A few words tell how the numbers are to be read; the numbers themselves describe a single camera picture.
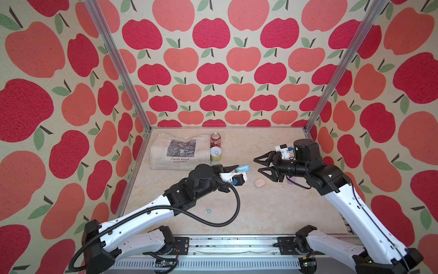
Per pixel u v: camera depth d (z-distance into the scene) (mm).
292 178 553
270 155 601
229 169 597
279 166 576
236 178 523
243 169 635
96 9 701
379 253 377
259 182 916
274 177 604
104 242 396
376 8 694
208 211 838
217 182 524
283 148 648
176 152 983
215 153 1007
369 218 405
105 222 428
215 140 1014
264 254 733
